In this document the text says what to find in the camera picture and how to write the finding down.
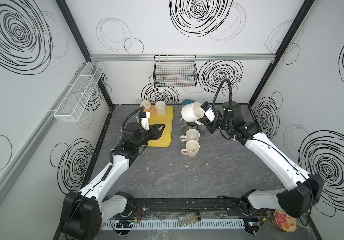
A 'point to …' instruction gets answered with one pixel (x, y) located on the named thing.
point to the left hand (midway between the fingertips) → (164, 125)
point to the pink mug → (192, 147)
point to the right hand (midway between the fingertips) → (200, 116)
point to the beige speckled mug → (191, 134)
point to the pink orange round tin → (283, 221)
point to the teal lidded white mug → (186, 101)
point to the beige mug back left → (146, 104)
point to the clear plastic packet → (189, 218)
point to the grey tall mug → (189, 125)
